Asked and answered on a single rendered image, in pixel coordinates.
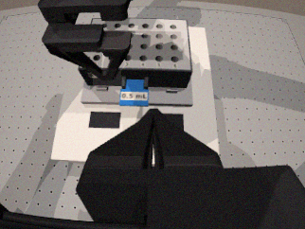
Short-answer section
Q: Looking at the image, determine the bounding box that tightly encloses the grey flat base plate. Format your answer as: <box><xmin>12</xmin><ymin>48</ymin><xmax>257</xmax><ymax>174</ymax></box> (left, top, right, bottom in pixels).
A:
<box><xmin>0</xmin><ymin>7</ymin><xmax>305</xmax><ymax>221</ymax></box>

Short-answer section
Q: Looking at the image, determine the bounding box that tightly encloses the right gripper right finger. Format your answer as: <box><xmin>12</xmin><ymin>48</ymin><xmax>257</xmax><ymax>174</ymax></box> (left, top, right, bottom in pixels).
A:
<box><xmin>153</xmin><ymin>108</ymin><xmax>224</xmax><ymax>169</ymax></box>

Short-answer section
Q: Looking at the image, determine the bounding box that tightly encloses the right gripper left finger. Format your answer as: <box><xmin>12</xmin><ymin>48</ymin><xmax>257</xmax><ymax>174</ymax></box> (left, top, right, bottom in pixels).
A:
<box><xmin>83</xmin><ymin>109</ymin><xmax>153</xmax><ymax>169</ymax></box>

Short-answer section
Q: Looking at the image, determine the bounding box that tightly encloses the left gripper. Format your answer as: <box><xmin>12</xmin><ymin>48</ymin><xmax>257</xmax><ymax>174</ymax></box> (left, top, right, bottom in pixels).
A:
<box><xmin>38</xmin><ymin>0</ymin><xmax>133</xmax><ymax>80</ymax></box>

